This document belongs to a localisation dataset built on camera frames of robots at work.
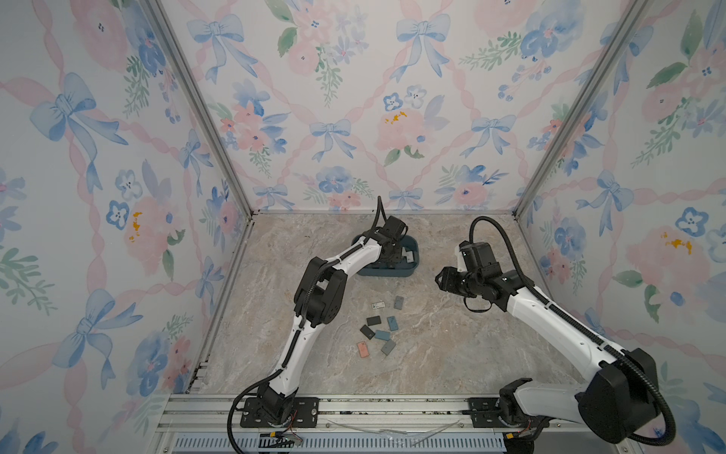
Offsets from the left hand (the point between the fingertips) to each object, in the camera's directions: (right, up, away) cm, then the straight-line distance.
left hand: (396, 253), depth 103 cm
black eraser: (-9, -21, -12) cm, 26 cm away
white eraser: (+5, -1, +2) cm, 5 cm away
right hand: (+12, -7, -19) cm, 23 cm away
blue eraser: (-2, -22, -13) cm, 25 cm away
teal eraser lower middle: (-6, -25, -14) cm, 29 cm away
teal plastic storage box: (+3, -6, 0) cm, 7 cm away
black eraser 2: (-11, -24, -15) cm, 30 cm away
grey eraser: (0, -16, -8) cm, 18 cm away
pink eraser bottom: (-12, -28, -19) cm, 35 cm away
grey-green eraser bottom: (-4, -28, -17) cm, 33 cm away
